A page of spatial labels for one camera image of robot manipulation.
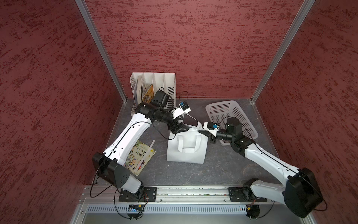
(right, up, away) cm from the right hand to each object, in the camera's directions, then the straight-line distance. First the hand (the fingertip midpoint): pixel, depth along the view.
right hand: (199, 131), depth 76 cm
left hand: (-9, +4, -5) cm, 11 cm away
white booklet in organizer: (-40, +26, +17) cm, 51 cm away
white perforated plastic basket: (+20, +10, +33) cm, 40 cm away
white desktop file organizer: (-23, +32, +21) cm, 45 cm away
